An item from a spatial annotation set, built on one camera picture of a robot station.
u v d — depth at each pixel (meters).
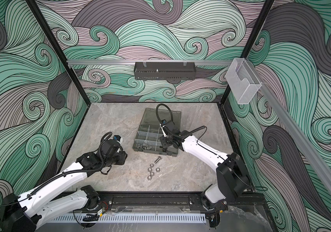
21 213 0.38
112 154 0.61
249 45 0.85
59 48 0.88
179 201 0.74
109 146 0.58
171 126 0.63
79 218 0.70
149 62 0.92
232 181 0.42
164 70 0.95
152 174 0.83
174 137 0.59
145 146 0.93
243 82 0.77
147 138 0.97
